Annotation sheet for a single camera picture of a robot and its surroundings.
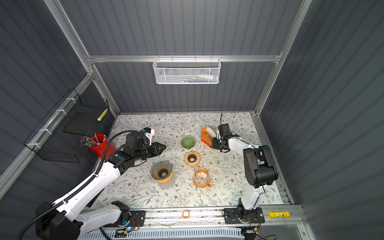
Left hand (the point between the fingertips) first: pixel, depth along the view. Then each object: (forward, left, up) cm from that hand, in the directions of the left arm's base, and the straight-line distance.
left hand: (165, 147), depth 77 cm
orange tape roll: (-30, -9, -19) cm, 36 cm away
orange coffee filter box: (+14, -24, -11) cm, 30 cm away
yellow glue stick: (-31, -58, -17) cm, 68 cm away
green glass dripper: (+12, -12, -15) cm, 22 cm away
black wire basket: (+2, +49, +9) cm, 50 cm away
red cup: (+7, +40, -9) cm, 42 cm away
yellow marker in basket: (+19, +35, +7) cm, 41 cm away
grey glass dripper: (-8, +3, -10) cm, 13 cm away
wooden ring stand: (+3, -14, -19) cm, 24 cm away
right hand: (+10, -30, -16) cm, 36 cm away
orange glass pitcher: (-10, -18, -20) cm, 29 cm away
